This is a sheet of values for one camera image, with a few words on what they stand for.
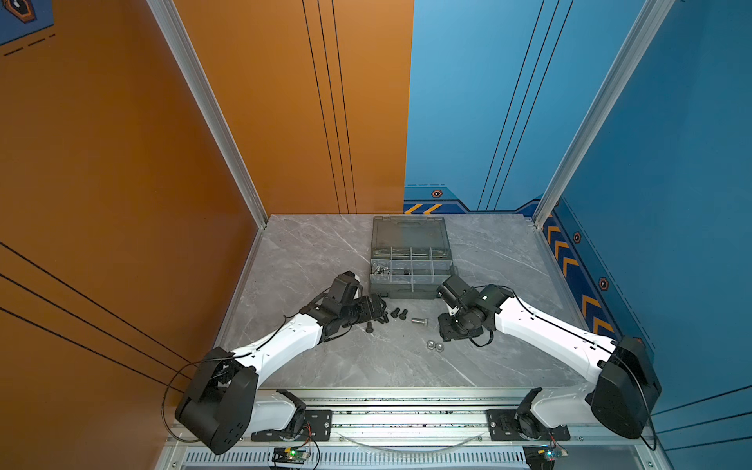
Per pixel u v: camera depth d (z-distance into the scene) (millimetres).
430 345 868
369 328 899
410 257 1023
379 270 1023
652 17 699
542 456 707
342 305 659
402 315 920
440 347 866
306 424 728
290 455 707
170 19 698
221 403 414
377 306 773
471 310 585
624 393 395
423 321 899
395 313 925
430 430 742
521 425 656
